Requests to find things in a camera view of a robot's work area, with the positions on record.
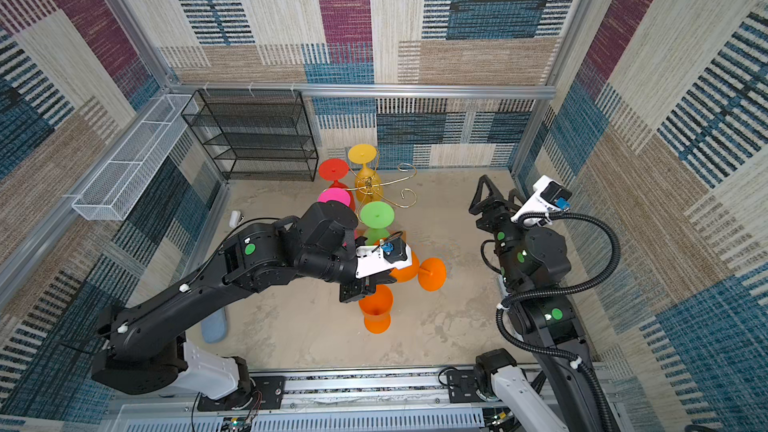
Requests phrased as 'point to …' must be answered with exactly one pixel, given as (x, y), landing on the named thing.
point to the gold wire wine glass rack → (371, 187)
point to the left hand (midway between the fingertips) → (394, 272)
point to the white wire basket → (111, 193)
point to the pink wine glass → (335, 194)
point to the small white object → (235, 218)
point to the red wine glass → (334, 169)
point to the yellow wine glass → (364, 154)
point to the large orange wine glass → (431, 273)
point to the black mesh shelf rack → (256, 135)
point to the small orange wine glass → (377, 308)
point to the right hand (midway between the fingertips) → (491, 188)
